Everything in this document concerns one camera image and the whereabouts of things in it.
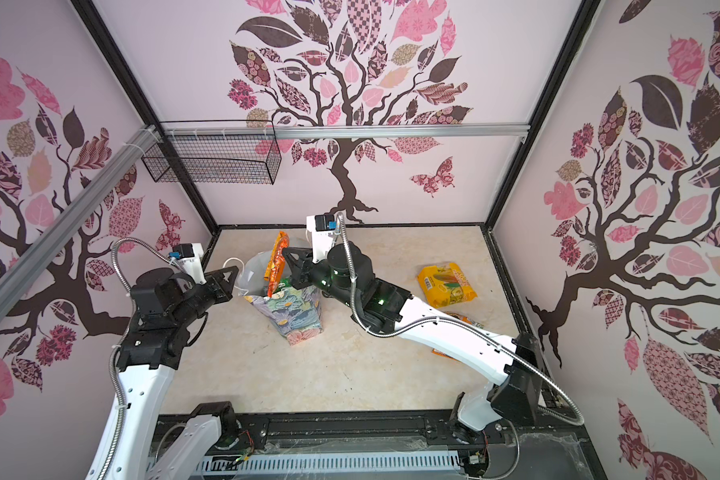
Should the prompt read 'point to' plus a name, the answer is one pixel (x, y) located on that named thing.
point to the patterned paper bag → (296, 312)
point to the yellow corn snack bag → (446, 284)
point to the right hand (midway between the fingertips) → (284, 247)
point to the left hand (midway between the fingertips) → (240, 273)
